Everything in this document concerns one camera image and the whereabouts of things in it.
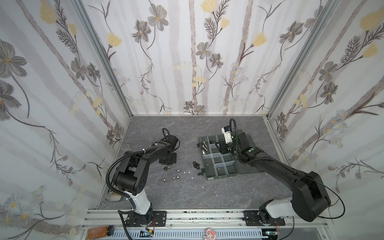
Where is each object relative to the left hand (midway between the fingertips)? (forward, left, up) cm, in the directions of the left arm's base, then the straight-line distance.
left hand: (172, 160), depth 95 cm
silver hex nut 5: (-12, -4, +1) cm, 13 cm away
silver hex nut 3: (-13, +4, +1) cm, 14 cm away
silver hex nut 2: (-8, -4, 0) cm, 8 cm away
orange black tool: (-38, +30, +5) cm, 48 cm away
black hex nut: (-6, +4, +1) cm, 7 cm away
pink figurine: (-40, -20, +4) cm, 45 cm away
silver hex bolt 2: (+10, -21, +1) cm, 23 cm away
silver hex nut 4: (-12, -2, +1) cm, 12 cm away
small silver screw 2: (-12, -12, -1) cm, 17 cm away
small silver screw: (-8, -11, -1) cm, 13 cm away
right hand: (+3, -29, +17) cm, 33 cm away
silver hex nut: (-5, +2, 0) cm, 5 cm away
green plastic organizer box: (-4, -32, 0) cm, 32 cm away
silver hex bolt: (+12, -21, +2) cm, 24 cm away
